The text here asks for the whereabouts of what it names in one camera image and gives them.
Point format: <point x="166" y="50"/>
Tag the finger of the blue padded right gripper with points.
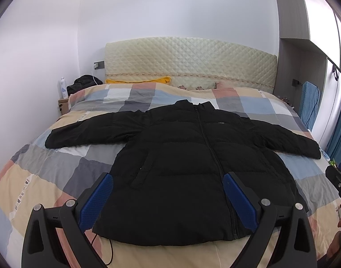
<point x="244" y="201"/>

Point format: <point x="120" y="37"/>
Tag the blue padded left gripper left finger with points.
<point x="92" y="200"/>

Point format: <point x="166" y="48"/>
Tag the black puffer jacket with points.
<point x="168" y="187"/>

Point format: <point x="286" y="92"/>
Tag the black clothes on nightstand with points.
<point x="82" y="83"/>

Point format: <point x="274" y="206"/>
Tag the person's right hand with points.
<point x="335" y="244"/>

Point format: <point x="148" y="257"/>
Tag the blue towel on shelf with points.
<point x="309" y="104"/>

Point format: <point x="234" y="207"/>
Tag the wooden nightstand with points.
<point x="63" y="106"/>

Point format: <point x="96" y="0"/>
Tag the white spray bottle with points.
<point x="63" y="87"/>

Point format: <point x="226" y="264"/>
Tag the floral pillow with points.
<point x="199" y="83"/>

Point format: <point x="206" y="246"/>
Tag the grey wardrobe cabinet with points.
<point x="309" y="46"/>

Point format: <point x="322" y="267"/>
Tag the cream quilted headboard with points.
<point x="149" y="58"/>

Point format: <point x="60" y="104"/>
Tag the yellow cloth at headboard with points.
<point x="163" y="80"/>

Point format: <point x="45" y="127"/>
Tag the black charger on shelf wall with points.
<point x="295" y="83"/>

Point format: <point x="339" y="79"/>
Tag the black cabinet door handle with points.
<point x="335" y="72"/>

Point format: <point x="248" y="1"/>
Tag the grey wall socket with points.
<point x="99" y="65"/>

